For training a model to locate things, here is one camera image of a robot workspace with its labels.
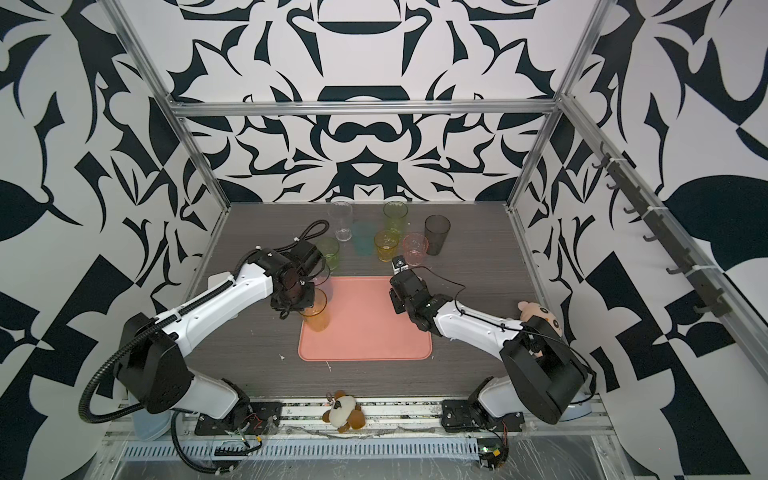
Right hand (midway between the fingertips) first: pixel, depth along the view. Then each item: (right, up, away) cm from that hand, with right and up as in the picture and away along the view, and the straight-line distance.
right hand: (404, 284), depth 89 cm
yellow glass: (-5, +12, +15) cm, 20 cm away
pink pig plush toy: (+37, -7, -2) cm, 38 cm away
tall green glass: (-2, +22, +13) cm, 26 cm away
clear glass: (-20, +23, +14) cm, 34 cm away
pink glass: (+4, +10, +14) cm, 18 cm away
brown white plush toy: (-16, -28, -16) cm, 36 cm away
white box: (-58, +1, +6) cm, 58 cm away
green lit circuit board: (+20, -37, -17) cm, 45 cm away
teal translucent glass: (-13, +14, +10) cm, 21 cm away
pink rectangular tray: (-12, -13, +3) cm, 18 cm away
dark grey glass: (+11, +16, +7) cm, 21 cm away
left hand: (-27, -3, -7) cm, 28 cm away
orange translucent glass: (-23, -6, -11) cm, 26 cm away
